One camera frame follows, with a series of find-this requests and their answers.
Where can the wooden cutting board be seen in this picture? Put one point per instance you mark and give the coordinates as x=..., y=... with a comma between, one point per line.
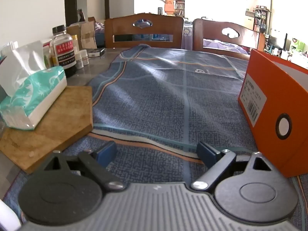
x=48, y=130

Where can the stack of orange boxes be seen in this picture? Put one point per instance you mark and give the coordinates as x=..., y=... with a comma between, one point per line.
x=169, y=2

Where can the clear bottle black cap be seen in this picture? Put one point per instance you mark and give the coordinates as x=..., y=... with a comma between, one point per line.
x=63, y=50

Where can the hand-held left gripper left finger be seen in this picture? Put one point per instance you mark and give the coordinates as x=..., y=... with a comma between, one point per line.
x=105, y=150

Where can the small wooden bookshelf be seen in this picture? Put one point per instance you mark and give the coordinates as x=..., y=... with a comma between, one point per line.
x=180, y=4

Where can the brown wooden chair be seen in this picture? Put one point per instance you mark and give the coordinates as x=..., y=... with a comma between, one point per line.
x=120, y=26
x=209, y=28

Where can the tall cluttered shelf rack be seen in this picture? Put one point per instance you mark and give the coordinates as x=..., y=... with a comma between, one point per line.
x=261, y=19

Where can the standing air conditioner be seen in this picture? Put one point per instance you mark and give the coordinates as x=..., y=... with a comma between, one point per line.
x=249, y=16

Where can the teal tissue pack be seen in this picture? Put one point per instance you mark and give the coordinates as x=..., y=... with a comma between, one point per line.
x=36, y=93

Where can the brown cardboard box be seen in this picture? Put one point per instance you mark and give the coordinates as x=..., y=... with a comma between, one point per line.
x=87, y=35

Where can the small white jar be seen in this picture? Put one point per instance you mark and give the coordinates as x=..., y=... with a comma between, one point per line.
x=83, y=57
x=79, y=62

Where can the black monitor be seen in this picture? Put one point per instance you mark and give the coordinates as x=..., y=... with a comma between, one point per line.
x=279, y=41

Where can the orange cardboard box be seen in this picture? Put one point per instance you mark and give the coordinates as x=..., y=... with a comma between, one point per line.
x=288, y=96

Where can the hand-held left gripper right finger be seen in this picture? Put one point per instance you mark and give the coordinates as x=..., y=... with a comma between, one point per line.
x=205, y=152

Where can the blue patterned tablecloth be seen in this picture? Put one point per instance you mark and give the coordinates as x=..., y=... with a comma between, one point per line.
x=156, y=101

